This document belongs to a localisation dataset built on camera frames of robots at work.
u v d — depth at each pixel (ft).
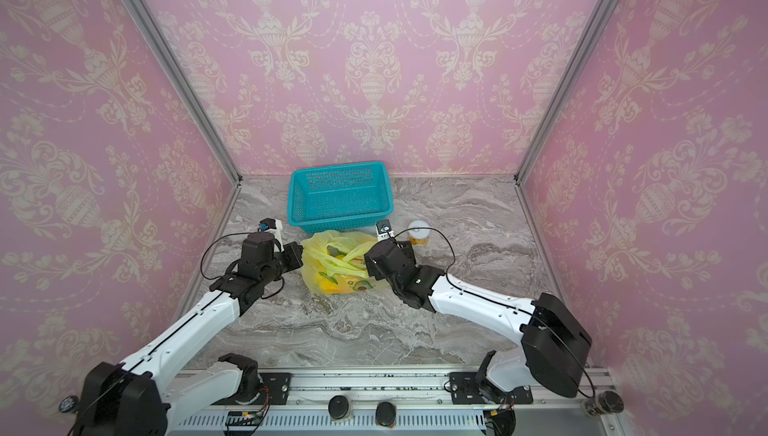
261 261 2.09
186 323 1.62
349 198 3.75
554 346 1.35
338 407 2.12
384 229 2.27
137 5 2.46
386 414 2.05
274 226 2.49
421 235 3.20
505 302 1.53
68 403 1.81
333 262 2.67
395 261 1.97
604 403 2.09
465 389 2.40
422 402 2.39
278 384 2.46
